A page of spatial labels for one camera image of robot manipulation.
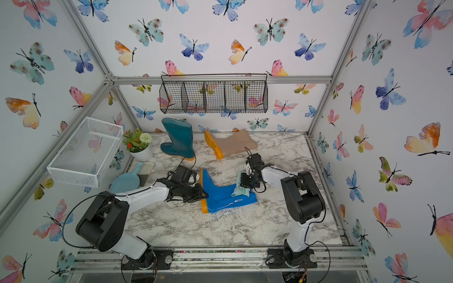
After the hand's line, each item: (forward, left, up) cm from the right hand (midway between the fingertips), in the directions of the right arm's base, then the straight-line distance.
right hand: (242, 183), depth 95 cm
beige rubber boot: (+32, +2, -2) cm, 32 cm away
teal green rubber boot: (+17, +32, +18) cm, 41 cm away
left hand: (-9, +16, +3) cm, 18 cm away
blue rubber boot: (-10, +10, +3) cm, 15 cm away
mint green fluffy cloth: (-6, +1, +4) cm, 7 cm away
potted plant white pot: (+12, +56, +5) cm, 58 cm away
